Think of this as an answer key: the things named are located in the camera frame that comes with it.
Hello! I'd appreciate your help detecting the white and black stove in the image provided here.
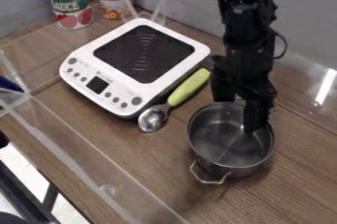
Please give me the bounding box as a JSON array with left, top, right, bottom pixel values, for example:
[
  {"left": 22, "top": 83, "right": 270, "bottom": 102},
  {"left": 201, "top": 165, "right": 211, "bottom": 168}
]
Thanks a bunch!
[{"left": 58, "top": 18, "right": 210, "bottom": 118}]

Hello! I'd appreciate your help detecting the clear acrylic barrier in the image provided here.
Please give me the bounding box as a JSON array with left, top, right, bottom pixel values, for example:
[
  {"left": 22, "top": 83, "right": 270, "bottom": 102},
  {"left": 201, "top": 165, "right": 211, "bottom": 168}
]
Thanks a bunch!
[{"left": 0, "top": 50, "right": 187, "bottom": 224}]

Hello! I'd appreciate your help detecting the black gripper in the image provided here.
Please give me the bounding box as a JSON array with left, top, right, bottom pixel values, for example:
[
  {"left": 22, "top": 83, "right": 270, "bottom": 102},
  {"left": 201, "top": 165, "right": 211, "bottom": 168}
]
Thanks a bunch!
[{"left": 210, "top": 37, "right": 277, "bottom": 133}]

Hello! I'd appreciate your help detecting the black table frame leg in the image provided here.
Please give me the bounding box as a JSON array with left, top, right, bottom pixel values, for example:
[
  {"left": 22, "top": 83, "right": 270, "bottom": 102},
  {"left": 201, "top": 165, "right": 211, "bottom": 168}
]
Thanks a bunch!
[{"left": 0, "top": 161, "right": 60, "bottom": 224}]

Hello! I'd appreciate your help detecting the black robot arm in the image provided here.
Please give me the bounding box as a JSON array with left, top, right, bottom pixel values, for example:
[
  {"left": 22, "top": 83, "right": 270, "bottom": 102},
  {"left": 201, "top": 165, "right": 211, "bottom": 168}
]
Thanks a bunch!
[{"left": 210, "top": 0, "right": 285, "bottom": 132}]

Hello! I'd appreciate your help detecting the silver steel pot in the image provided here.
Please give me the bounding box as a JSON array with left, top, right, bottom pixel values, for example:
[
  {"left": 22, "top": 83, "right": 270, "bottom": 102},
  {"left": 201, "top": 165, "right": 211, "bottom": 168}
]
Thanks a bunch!
[{"left": 186, "top": 103, "right": 275, "bottom": 185}]

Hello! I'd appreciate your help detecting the spoon with green handle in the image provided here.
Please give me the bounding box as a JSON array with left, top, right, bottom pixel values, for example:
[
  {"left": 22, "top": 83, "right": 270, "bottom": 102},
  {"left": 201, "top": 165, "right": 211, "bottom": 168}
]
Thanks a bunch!
[{"left": 138, "top": 68, "right": 210, "bottom": 133}]

